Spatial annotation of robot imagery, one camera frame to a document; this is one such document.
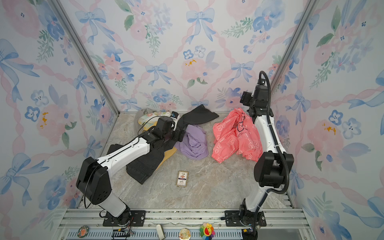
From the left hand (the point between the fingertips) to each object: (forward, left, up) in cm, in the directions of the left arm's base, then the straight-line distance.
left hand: (179, 127), depth 85 cm
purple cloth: (-3, -9, -14) cm, 17 cm away
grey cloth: (+15, +32, -19) cm, 41 cm away
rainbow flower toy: (-47, -15, -19) cm, 53 cm away
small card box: (-22, -2, -19) cm, 30 cm away
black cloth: (-17, +23, -18) cm, 34 cm away
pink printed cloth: (+9, -37, -15) cm, 41 cm away
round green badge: (-48, +43, -20) cm, 67 cm away
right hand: (+15, -41, +13) cm, 45 cm away
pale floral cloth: (-7, +12, +15) cm, 21 cm away
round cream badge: (-48, -5, -20) cm, 52 cm away
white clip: (-48, +6, -17) cm, 51 cm away
